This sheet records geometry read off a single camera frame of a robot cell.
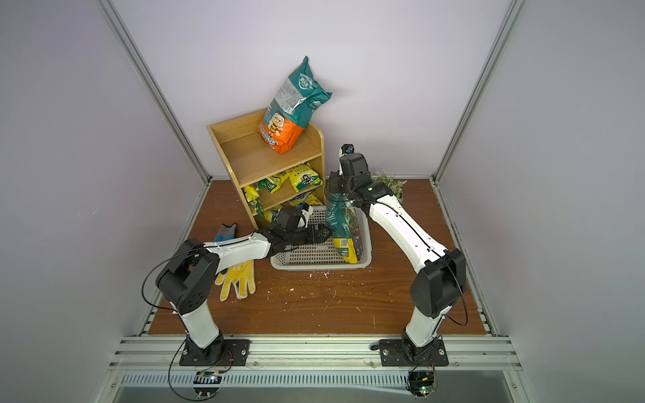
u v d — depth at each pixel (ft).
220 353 2.24
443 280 1.44
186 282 1.57
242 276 2.92
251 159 2.73
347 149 2.33
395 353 2.38
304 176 3.10
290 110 2.47
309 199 3.49
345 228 2.60
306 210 2.78
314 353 2.45
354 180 1.96
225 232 3.28
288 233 2.39
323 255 2.87
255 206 2.60
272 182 3.01
